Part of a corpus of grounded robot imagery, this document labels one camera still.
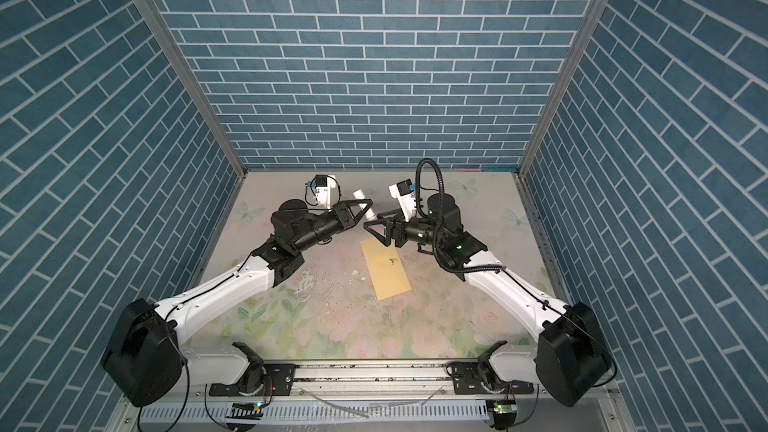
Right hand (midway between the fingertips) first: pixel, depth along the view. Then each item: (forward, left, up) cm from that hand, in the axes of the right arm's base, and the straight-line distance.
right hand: (370, 219), depth 72 cm
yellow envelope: (+2, -2, -28) cm, 28 cm away
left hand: (+2, 0, +2) cm, 3 cm away
